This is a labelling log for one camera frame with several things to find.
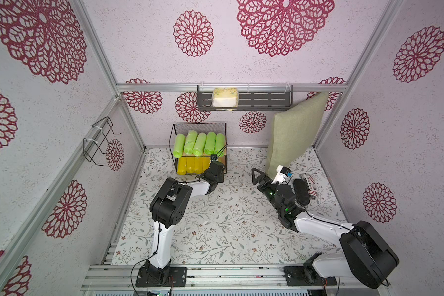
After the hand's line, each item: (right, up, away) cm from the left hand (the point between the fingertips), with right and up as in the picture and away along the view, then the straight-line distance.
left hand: (216, 171), depth 104 cm
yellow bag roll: (-10, +4, 0) cm, 11 cm away
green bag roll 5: (+2, +14, -11) cm, 18 cm away
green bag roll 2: (-13, +15, -9) cm, 22 cm away
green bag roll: (-19, +14, -9) cm, 25 cm away
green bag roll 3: (-8, +14, -9) cm, 19 cm away
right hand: (+17, +1, -23) cm, 29 cm away
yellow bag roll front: (-20, +3, +2) cm, 20 cm away
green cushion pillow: (+36, +19, -19) cm, 45 cm away
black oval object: (+45, -10, -7) cm, 47 cm away
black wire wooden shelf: (-20, +26, +8) cm, 34 cm away
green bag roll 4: (-3, +15, -10) cm, 18 cm away
